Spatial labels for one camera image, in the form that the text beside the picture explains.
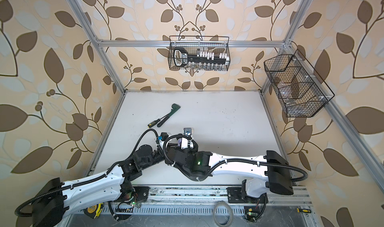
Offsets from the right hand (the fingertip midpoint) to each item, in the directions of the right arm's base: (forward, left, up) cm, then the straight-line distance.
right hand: (181, 143), depth 72 cm
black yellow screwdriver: (+22, +24, -17) cm, 36 cm away
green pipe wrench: (+36, +7, -17) cm, 41 cm away
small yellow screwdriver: (-28, -57, -18) cm, 66 cm away
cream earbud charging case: (-1, -6, +13) cm, 14 cm away
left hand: (-1, 0, -1) cm, 2 cm away
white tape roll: (-28, -19, -19) cm, 39 cm away
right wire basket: (+17, -60, +16) cm, 64 cm away
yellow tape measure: (-25, +41, -16) cm, 50 cm away
